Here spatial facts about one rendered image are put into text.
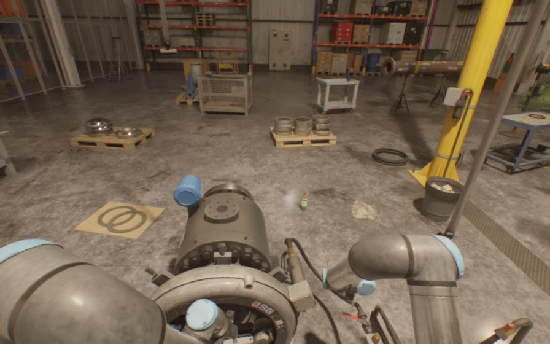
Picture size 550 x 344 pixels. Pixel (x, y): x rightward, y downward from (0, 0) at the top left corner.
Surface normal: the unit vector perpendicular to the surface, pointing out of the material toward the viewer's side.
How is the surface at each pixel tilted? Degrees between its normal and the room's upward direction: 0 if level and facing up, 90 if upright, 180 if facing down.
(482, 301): 0
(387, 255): 53
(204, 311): 20
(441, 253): 37
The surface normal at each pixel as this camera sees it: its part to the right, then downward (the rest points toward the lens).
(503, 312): 0.02, -0.89
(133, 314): 0.80, -0.51
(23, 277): -0.09, -0.75
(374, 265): -0.67, 0.15
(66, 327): 0.34, -0.26
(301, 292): -0.37, -0.81
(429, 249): 0.01, -0.58
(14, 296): -0.23, -0.49
